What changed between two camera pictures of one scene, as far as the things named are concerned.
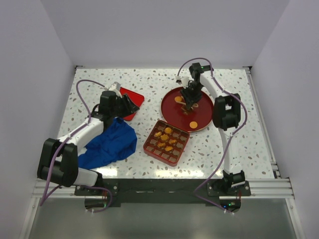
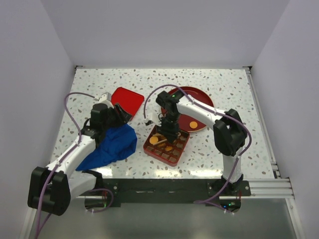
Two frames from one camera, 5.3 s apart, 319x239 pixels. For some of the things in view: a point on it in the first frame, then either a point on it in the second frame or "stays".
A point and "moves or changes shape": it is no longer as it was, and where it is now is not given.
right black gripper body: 192,92 to 169,126
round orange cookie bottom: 193,124 stays
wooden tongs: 194,104 moves or changes shape
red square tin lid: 136,98 stays
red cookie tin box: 166,143 stays
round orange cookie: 168,148 stays
